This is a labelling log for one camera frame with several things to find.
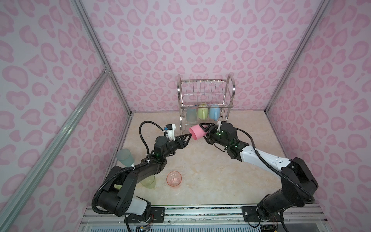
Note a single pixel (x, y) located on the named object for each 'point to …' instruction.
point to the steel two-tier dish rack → (201, 102)
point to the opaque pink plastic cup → (197, 132)
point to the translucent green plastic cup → (149, 182)
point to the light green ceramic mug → (203, 113)
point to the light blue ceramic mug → (215, 113)
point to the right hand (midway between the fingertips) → (199, 126)
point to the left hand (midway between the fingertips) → (190, 133)
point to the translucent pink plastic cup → (174, 179)
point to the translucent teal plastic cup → (191, 115)
